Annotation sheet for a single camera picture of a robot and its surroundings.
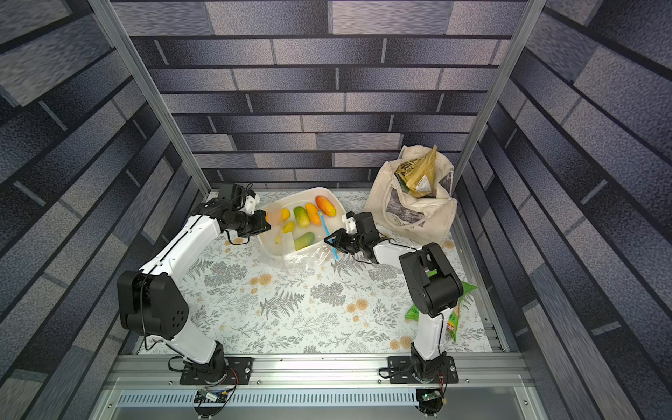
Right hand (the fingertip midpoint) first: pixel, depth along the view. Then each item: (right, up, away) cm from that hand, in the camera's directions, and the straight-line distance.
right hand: (326, 238), depth 94 cm
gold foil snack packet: (+33, +23, -2) cm, 41 cm away
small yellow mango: (-16, +4, +10) cm, 19 cm away
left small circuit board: (-33, -42, -23) cm, 57 cm away
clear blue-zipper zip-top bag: (-20, -2, +7) cm, 21 cm away
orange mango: (-6, +9, +13) cm, 17 cm away
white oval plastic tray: (0, +5, +12) cm, 13 cm away
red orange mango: (-1, +13, +16) cm, 21 cm away
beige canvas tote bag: (+33, +7, +7) cm, 34 cm away
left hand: (-18, +6, -7) cm, 21 cm away
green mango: (-9, -1, +4) cm, 10 cm away
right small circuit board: (+30, -44, -22) cm, 58 cm away
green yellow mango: (-11, +8, +12) cm, 18 cm away
